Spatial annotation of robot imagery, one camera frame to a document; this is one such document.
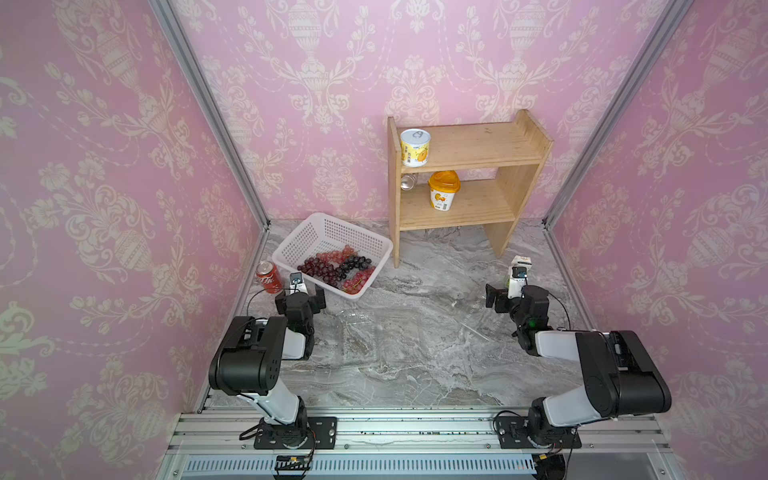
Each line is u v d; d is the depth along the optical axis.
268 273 0.93
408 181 0.95
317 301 0.89
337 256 1.06
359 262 1.03
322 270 1.00
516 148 0.80
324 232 1.13
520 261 0.92
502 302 0.84
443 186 0.89
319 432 0.75
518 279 0.81
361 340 0.90
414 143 0.71
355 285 0.99
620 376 0.44
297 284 0.80
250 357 0.47
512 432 0.73
